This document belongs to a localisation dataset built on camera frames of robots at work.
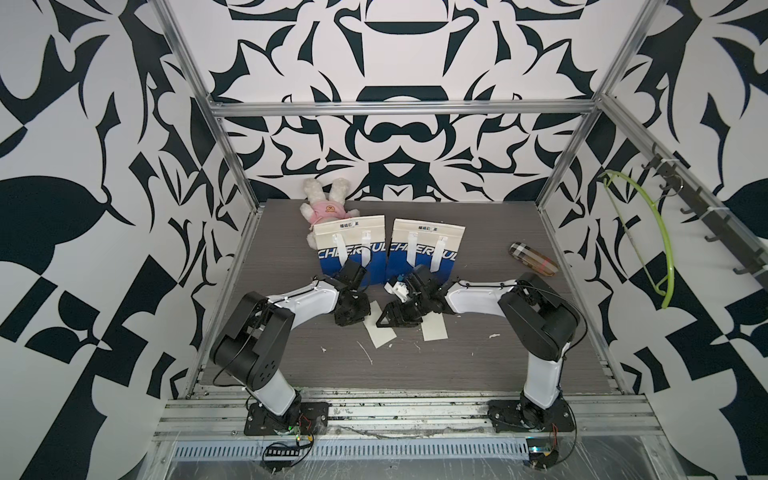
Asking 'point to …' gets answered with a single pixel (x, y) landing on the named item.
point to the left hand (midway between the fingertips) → (365, 312)
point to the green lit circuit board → (541, 455)
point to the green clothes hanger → (656, 287)
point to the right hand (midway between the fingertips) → (383, 321)
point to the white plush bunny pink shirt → (322, 208)
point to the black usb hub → (283, 451)
